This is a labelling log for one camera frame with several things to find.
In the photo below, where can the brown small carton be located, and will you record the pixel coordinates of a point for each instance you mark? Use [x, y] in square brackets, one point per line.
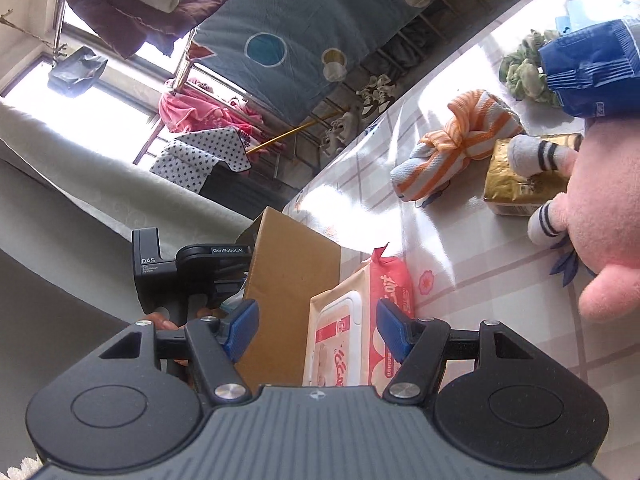
[515, 185]

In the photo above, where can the maroon garment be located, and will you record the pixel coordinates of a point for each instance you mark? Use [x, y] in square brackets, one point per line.
[140, 25]

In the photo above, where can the pale green curtain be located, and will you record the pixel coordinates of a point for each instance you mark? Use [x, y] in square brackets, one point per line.
[75, 175]

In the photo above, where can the pink wet wipes pack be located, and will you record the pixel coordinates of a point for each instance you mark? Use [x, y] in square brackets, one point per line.
[345, 330]

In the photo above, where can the orange striped towel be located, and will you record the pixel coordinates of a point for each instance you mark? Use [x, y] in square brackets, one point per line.
[460, 140]

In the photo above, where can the grey hanging bag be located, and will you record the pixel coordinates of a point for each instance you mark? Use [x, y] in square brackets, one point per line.
[75, 72]

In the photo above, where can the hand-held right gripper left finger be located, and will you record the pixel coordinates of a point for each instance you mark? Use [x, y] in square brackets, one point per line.
[241, 330]

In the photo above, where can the brown cardboard box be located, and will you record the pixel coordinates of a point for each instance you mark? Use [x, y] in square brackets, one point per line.
[285, 280]

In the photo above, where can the polka dot cloth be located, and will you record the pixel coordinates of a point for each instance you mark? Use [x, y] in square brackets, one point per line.
[200, 160]

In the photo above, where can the pink plush pig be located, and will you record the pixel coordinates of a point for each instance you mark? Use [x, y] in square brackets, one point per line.
[605, 210]

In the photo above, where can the pink garment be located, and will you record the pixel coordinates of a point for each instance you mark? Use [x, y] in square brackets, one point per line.
[185, 110]

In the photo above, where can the person's left hand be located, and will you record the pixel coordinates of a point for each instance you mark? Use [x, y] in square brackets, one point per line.
[157, 321]

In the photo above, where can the yellow broom stick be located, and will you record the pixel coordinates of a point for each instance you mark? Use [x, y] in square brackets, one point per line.
[290, 132]

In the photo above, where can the green scrunchie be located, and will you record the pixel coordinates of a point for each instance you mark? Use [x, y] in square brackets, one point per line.
[525, 70]

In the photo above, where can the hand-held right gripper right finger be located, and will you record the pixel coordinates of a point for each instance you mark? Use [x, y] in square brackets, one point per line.
[392, 330]

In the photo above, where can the blue plastic packet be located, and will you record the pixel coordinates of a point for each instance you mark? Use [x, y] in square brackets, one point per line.
[585, 65]

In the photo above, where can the light blue box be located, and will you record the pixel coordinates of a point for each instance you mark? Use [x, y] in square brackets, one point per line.
[575, 15]

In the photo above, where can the blue dotted blanket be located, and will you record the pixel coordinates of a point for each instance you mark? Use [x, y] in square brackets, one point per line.
[300, 35]

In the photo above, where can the dark grey cloth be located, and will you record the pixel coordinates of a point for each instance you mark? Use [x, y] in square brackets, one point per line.
[225, 190]

